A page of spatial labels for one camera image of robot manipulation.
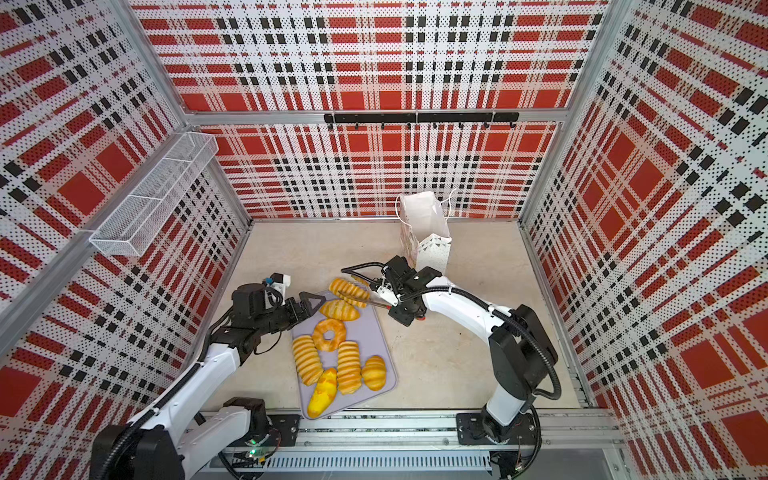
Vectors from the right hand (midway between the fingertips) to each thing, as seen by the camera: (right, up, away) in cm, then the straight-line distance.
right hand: (406, 311), depth 85 cm
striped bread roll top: (-16, +4, +10) cm, 19 cm away
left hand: (-25, +1, -3) cm, 25 cm away
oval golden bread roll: (-21, -1, +6) cm, 22 cm away
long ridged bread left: (-27, -13, -3) cm, 30 cm away
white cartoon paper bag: (+7, +25, +23) cm, 34 cm away
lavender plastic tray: (-11, -8, +6) cm, 15 cm away
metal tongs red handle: (-11, +2, +13) cm, 17 cm away
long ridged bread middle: (-15, -16, -6) cm, 23 cm away
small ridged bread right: (-9, -16, -5) cm, 19 cm away
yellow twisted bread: (-21, -20, -8) cm, 30 cm away
